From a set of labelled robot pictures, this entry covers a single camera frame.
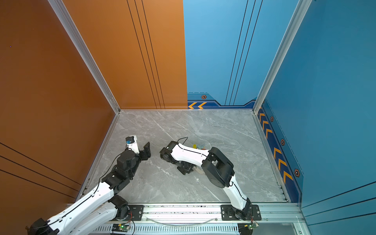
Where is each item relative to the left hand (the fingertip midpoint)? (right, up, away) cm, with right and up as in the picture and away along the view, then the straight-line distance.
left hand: (143, 142), depth 80 cm
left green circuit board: (-8, -40, -9) cm, 42 cm away
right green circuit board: (+53, -40, -10) cm, 68 cm away
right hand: (+27, -16, +5) cm, 32 cm away
